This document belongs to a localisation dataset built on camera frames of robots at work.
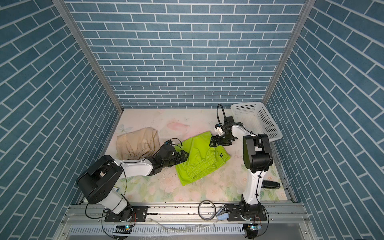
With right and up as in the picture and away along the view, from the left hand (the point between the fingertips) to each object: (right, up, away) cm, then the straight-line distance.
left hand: (185, 157), depth 90 cm
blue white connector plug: (+20, -24, -18) cm, 37 cm away
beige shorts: (-32, +6, +5) cm, 33 cm away
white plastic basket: (+53, +25, +29) cm, 66 cm away
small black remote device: (+48, -13, -10) cm, 51 cm away
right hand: (+20, +8, +9) cm, 23 cm away
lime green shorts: (+11, -1, 0) cm, 11 cm away
